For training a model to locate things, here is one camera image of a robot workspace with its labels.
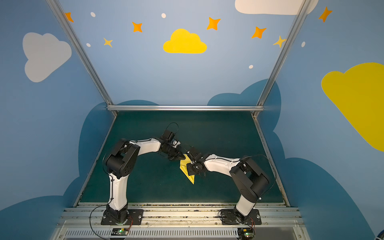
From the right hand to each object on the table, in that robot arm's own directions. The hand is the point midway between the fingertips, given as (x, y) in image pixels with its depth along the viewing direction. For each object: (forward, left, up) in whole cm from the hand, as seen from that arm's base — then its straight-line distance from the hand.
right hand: (191, 168), depth 90 cm
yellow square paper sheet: (+1, +5, 0) cm, 5 cm away
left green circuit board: (-33, +33, -1) cm, 47 cm away
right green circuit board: (-31, -29, -2) cm, 42 cm away
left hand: (+7, +3, +1) cm, 8 cm away
